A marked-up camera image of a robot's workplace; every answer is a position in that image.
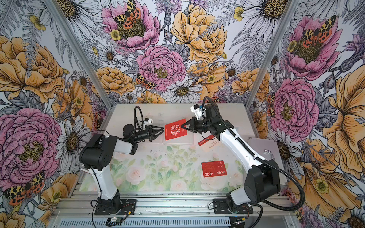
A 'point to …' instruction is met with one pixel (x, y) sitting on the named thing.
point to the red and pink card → (209, 143)
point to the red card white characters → (174, 130)
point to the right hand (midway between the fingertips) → (181, 129)
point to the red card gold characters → (213, 168)
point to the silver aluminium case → (268, 150)
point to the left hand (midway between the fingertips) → (164, 131)
